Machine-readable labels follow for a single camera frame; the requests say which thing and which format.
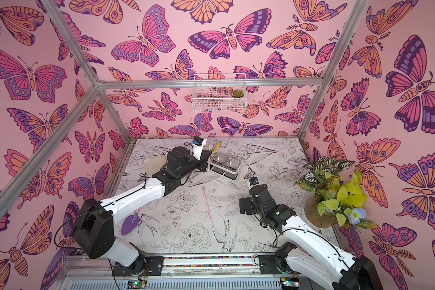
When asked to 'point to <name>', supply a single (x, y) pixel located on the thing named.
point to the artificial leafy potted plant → (333, 198)
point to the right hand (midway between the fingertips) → (249, 198)
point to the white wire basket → (217, 99)
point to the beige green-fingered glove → (153, 165)
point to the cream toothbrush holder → (228, 167)
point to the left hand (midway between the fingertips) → (212, 150)
